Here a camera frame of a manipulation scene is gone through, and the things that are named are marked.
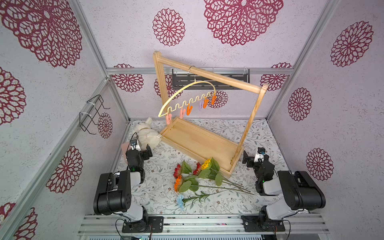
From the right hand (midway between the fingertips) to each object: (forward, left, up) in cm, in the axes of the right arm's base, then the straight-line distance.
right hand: (253, 149), depth 90 cm
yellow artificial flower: (-11, +25, -4) cm, 28 cm away
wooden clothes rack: (+4, +26, -9) cm, 28 cm away
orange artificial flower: (-23, +42, -3) cm, 48 cm away
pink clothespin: (+6, +41, +25) cm, 48 cm away
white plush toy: (+8, +66, +3) cm, 66 cm away
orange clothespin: (+11, +38, +23) cm, 45 cm away
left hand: (+1, +69, 0) cm, 69 cm away
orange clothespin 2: (+19, +29, +21) cm, 40 cm away
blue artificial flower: (-29, +42, -5) cm, 51 cm away
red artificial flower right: (-13, +29, -5) cm, 32 cm away
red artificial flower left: (-13, +45, -3) cm, 47 cm away
